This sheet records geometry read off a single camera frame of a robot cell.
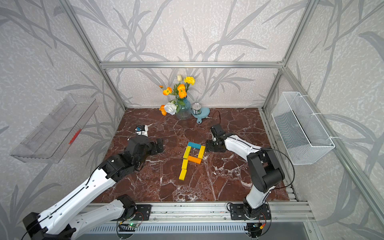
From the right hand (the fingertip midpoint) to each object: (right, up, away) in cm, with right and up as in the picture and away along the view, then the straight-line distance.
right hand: (210, 147), depth 93 cm
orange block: (-10, -7, -2) cm, 13 cm away
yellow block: (-15, -4, +2) cm, 15 cm away
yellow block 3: (-16, -9, -4) cm, 19 cm away
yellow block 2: (-6, -4, +3) cm, 7 cm away
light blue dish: (-3, +23, +23) cm, 33 cm away
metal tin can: (-10, +26, +21) cm, 35 cm away
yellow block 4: (-17, -14, -8) cm, 23 cm away
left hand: (-28, +7, -19) cm, 34 cm away
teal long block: (-10, 0, +5) cm, 11 cm away
